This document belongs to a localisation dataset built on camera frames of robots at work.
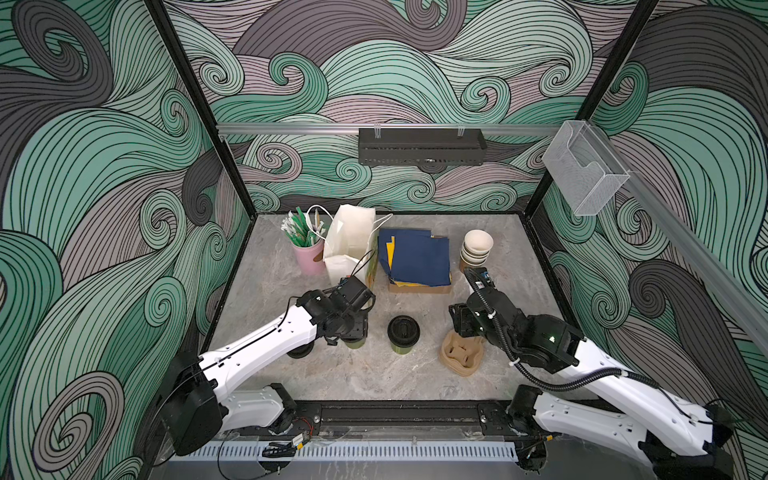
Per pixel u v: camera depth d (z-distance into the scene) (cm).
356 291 60
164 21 72
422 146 96
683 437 38
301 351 83
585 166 78
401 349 78
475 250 90
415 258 101
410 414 75
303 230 97
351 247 101
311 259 93
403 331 77
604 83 83
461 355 80
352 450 70
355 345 83
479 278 59
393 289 96
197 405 37
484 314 49
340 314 56
